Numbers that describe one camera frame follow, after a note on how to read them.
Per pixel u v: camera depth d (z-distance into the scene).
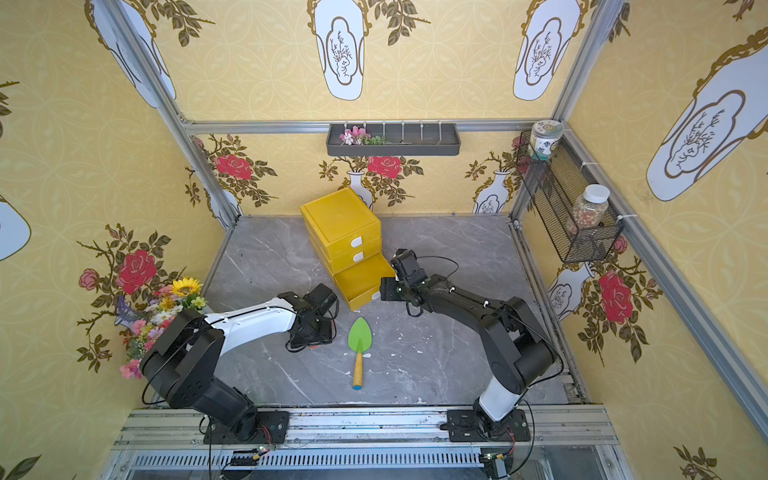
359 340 0.89
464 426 0.73
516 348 0.46
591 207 0.65
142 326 0.73
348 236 0.87
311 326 0.66
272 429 0.73
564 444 0.73
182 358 0.45
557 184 0.92
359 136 0.88
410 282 0.70
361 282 0.98
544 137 0.85
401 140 0.92
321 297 0.75
